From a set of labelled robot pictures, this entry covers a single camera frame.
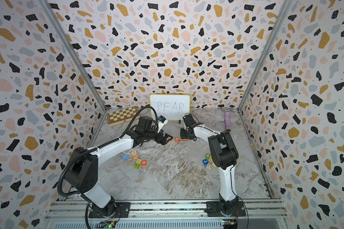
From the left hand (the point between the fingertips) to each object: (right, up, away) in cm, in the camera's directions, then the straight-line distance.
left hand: (169, 133), depth 87 cm
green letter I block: (-20, -20, +2) cm, 29 cm away
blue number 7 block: (+23, -18, +4) cm, 29 cm away
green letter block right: (+25, -15, +8) cm, 30 cm away
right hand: (+9, -2, +15) cm, 18 cm away
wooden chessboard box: (-39, +12, +27) cm, 49 cm away
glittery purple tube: (+43, +8, +24) cm, 50 cm away
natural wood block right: (+25, -21, +3) cm, 33 cm away
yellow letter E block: (0, -2, -6) cm, 7 cm away
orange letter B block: (-16, -19, +3) cm, 25 cm away
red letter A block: (+4, -5, +15) cm, 16 cm away
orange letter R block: (+10, -6, +16) cm, 20 cm away
